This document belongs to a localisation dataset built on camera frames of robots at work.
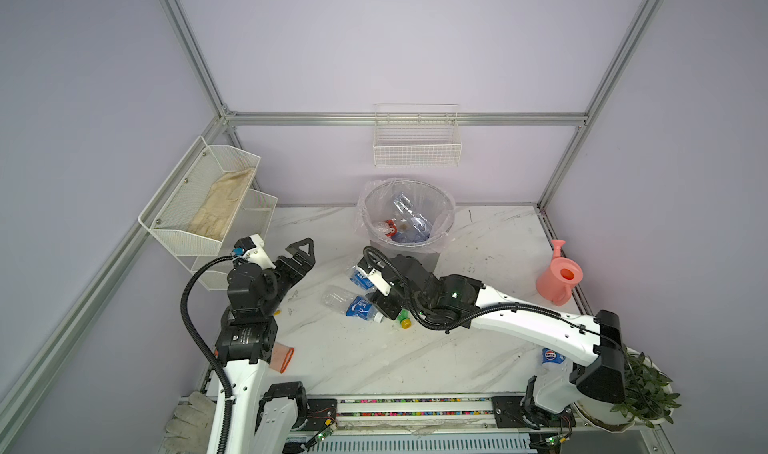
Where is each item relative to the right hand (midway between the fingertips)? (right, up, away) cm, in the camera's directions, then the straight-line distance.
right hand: (372, 283), depth 70 cm
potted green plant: (+59, -23, -8) cm, 64 cm away
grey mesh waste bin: (+18, +3, +23) cm, 30 cm away
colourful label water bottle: (+10, +11, +22) cm, 27 cm away
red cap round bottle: (+5, +13, +24) cm, 28 cm away
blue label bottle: (-3, +2, -5) cm, 6 cm away
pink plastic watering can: (+54, -3, +18) cm, 57 cm away
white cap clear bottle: (+13, +15, +23) cm, 30 cm away
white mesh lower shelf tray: (-52, +18, +49) cm, 74 cm away
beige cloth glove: (-43, +18, +8) cm, 47 cm away
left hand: (-16, +8, -1) cm, 18 cm away
